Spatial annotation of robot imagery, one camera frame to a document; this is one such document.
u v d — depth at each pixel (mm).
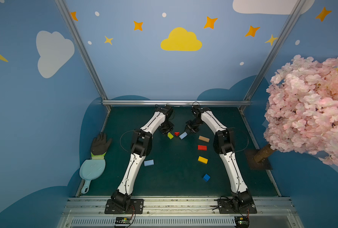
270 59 886
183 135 1040
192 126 957
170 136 1042
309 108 446
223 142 698
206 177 824
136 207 745
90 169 882
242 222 731
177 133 1036
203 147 965
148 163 903
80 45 823
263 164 902
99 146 981
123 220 718
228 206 747
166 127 917
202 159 919
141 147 665
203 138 1011
